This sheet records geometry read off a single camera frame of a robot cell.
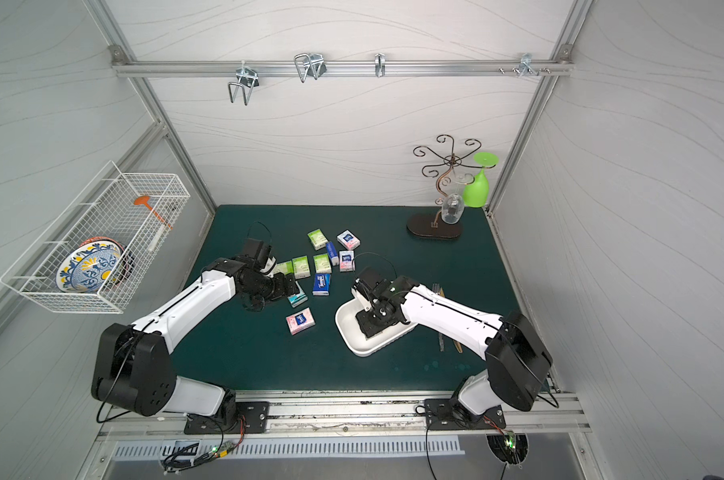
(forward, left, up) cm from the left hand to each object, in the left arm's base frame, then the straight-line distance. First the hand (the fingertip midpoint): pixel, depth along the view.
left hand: (289, 295), depth 85 cm
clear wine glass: (+26, -49, +11) cm, 57 cm away
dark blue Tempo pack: (+8, -7, -7) cm, 13 cm away
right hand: (-7, -23, -2) cm, 24 cm away
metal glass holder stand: (+36, -47, -9) cm, 60 cm away
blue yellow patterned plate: (-8, +36, +25) cm, 45 cm away
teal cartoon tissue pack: (+3, -1, -7) cm, 8 cm away
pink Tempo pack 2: (-5, -3, -7) cm, 9 cm away
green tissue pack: (+15, 0, -8) cm, 17 cm away
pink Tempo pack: (+27, -15, -7) cm, 31 cm away
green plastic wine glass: (+30, -57, +14) cm, 66 cm away
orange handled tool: (+16, +39, +22) cm, 47 cm away
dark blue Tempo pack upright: (+19, -10, -5) cm, 22 cm away
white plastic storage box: (-7, -18, -10) cm, 22 cm away
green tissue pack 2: (+16, -7, -7) cm, 19 cm away
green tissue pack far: (+27, -4, -7) cm, 28 cm away
